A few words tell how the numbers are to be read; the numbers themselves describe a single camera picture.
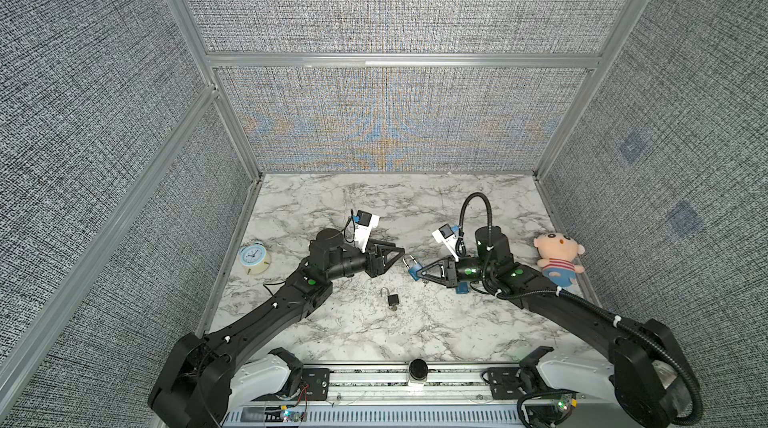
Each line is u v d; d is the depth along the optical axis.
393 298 0.87
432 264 0.72
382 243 0.73
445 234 0.71
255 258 0.92
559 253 0.90
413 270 0.74
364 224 0.66
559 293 0.53
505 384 0.73
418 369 0.66
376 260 0.65
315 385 0.73
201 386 0.39
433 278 0.72
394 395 0.73
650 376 0.40
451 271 0.67
